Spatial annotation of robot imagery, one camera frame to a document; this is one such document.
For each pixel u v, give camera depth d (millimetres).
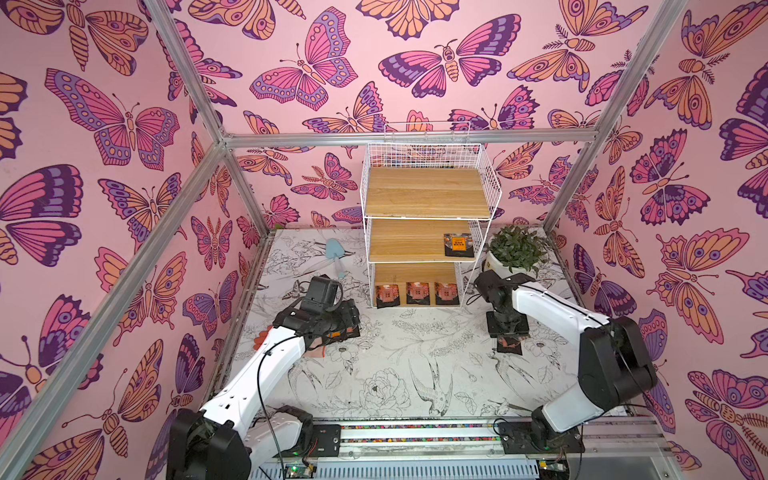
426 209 687
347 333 922
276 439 412
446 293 999
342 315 725
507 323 728
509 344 897
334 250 1130
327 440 732
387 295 999
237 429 402
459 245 815
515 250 891
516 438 732
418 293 1001
